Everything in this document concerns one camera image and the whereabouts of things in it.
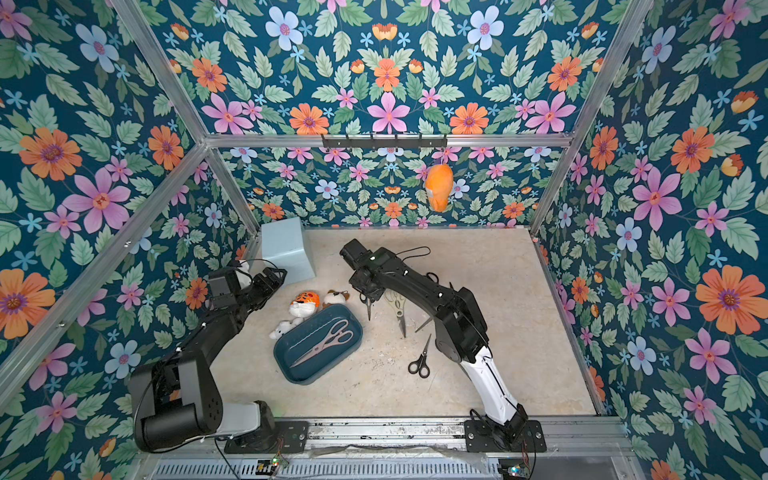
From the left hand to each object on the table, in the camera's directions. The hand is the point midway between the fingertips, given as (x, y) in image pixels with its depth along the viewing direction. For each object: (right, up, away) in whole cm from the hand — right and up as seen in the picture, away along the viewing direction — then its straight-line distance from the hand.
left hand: (281, 274), depth 88 cm
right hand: (+23, -4, +3) cm, 23 cm away
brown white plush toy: (+14, -8, +8) cm, 18 cm away
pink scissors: (+16, -19, +2) cm, 25 cm away
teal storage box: (+8, -18, +3) cm, 20 cm away
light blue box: (-1, +8, +5) cm, 10 cm away
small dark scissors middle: (+43, -16, +5) cm, 46 cm away
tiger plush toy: (+6, -10, +4) cm, 12 cm away
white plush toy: (0, -16, +2) cm, 16 cm away
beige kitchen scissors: (+35, -14, +7) cm, 39 cm away
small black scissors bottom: (+42, -27, -3) cm, 50 cm away
